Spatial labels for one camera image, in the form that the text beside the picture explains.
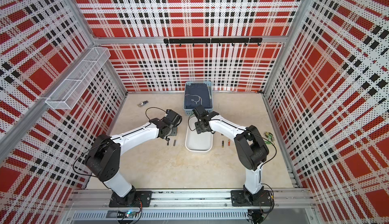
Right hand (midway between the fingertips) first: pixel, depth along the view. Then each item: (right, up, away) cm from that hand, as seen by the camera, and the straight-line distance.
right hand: (205, 126), depth 93 cm
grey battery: (-19, -11, 0) cm, 22 cm away
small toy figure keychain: (-47, +15, +20) cm, 53 cm away
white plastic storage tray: (-2, -10, 0) cm, 10 cm away
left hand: (-20, -2, -2) cm, 20 cm away
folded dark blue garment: (-6, +21, +17) cm, 28 cm away
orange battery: (+15, -10, +1) cm, 18 cm away
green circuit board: (-35, -38, -24) cm, 57 cm away
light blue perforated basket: (-11, +9, +9) cm, 17 cm away
